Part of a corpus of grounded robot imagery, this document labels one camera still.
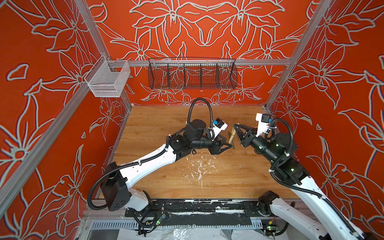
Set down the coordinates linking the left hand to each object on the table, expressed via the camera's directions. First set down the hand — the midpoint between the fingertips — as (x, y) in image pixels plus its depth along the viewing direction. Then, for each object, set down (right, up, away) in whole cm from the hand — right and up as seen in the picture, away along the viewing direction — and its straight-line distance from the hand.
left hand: (228, 141), depth 65 cm
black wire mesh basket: (-16, +41, +32) cm, 54 cm away
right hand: (+2, +8, -4) cm, 9 cm away
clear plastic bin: (-70, +36, +27) cm, 83 cm away
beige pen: (+1, +1, -2) cm, 2 cm away
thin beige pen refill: (+1, +4, -3) cm, 6 cm away
